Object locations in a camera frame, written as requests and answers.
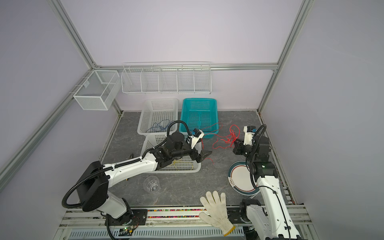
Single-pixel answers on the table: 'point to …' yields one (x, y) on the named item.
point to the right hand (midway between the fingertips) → (235, 140)
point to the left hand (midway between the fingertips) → (206, 147)
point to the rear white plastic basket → (156, 114)
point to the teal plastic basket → (200, 114)
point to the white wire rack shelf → (166, 78)
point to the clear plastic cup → (151, 184)
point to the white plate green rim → (240, 180)
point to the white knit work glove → (217, 210)
